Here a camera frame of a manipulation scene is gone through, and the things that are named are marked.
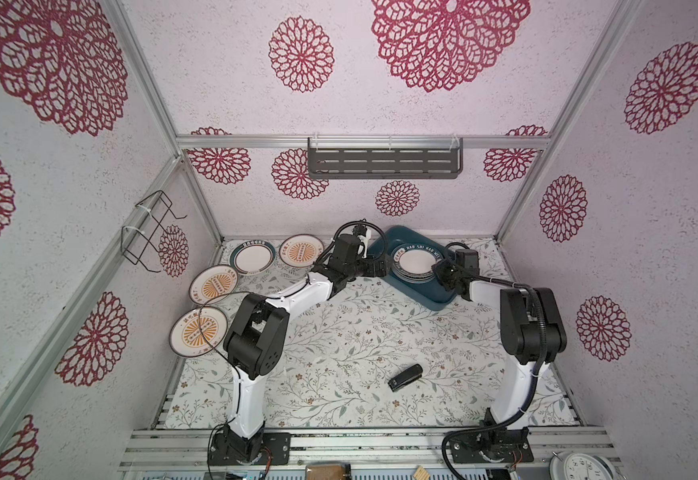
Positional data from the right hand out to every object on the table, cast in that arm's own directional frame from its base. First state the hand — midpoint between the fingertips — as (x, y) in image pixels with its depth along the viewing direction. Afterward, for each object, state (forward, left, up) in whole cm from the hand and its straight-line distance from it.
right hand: (433, 259), depth 103 cm
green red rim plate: (+6, +67, -6) cm, 67 cm away
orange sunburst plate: (-7, +78, -6) cm, 78 cm away
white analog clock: (-58, -26, -6) cm, 64 cm away
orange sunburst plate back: (+10, +49, -7) cm, 50 cm away
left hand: (-9, +19, +8) cm, 22 cm away
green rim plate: (+2, +6, -5) cm, 8 cm away
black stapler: (-38, +10, -5) cm, 39 cm away
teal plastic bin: (-8, +1, -8) cm, 11 cm away
